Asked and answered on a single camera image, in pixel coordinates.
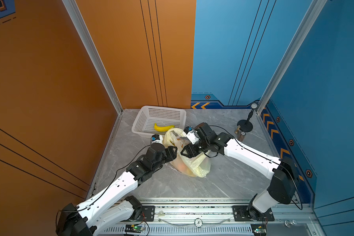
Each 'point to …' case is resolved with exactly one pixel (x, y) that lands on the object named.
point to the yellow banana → (162, 129)
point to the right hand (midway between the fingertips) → (185, 150)
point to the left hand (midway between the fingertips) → (175, 147)
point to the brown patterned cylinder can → (241, 137)
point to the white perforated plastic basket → (145, 117)
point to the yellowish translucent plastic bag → (199, 166)
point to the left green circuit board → (134, 228)
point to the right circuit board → (259, 229)
